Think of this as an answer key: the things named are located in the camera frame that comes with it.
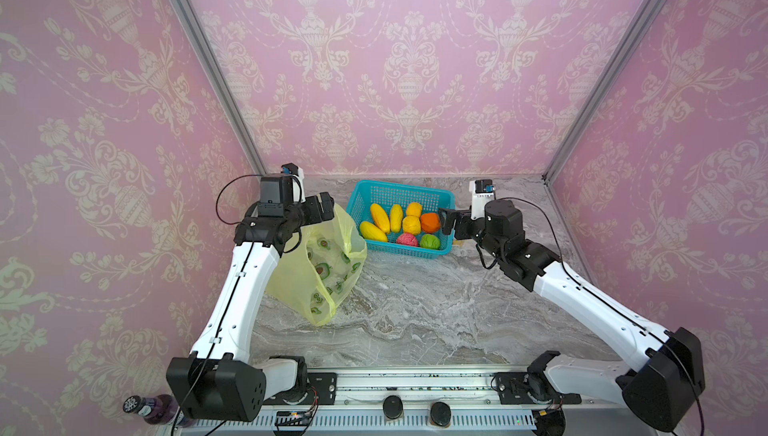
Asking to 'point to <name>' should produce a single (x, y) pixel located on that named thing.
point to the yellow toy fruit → (370, 231)
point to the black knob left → (392, 407)
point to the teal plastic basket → (365, 193)
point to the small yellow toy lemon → (414, 209)
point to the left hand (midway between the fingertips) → (317, 203)
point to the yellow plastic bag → (308, 279)
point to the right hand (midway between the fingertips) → (457, 208)
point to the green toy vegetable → (429, 241)
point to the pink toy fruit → (407, 239)
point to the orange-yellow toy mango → (380, 217)
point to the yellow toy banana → (396, 218)
